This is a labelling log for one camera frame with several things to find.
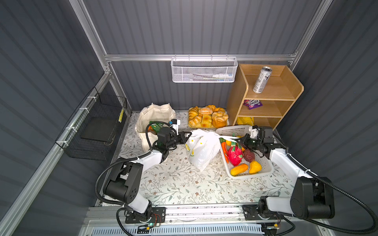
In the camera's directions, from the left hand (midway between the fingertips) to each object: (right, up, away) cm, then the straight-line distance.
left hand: (191, 132), depth 86 cm
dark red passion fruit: (+35, -15, +3) cm, 38 cm away
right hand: (+29, -5, +1) cm, 29 cm away
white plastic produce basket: (+33, 0, +14) cm, 36 cm away
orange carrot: (+21, -10, +8) cm, 25 cm away
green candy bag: (-25, +3, +11) cm, 27 cm away
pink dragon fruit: (+26, -13, -1) cm, 29 cm away
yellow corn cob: (+28, -22, -1) cm, 35 cm away
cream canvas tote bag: (-26, +12, +8) cm, 30 cm away
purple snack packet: (+42, +19, +13) cm, 48 cm away
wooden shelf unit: (+44, +24, +1) cm, 50 cm away
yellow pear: (+37, -20, -3) cm, 42 cm away
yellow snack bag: (+42, +8, +25) cm, 49 cm away
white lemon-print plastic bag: (+7, -8, -2) cm, 11 cm away
